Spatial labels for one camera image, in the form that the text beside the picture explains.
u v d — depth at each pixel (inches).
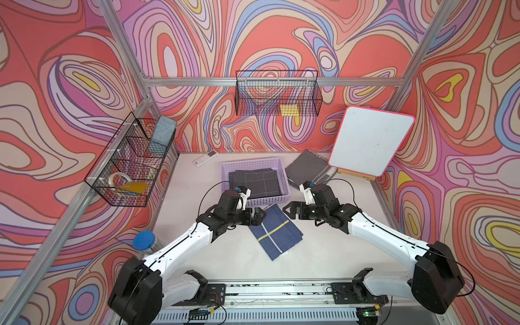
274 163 42.9
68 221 21.1
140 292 15.5
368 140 36.0
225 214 24.5
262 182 40.7
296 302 28.4
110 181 26.0
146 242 26.7
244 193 29.3
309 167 44.2
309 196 26.0
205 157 45.5
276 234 34.8
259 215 28.4
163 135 32.0
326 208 24.3
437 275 15.6
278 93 37.8
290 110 35.8
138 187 26.6
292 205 28.4
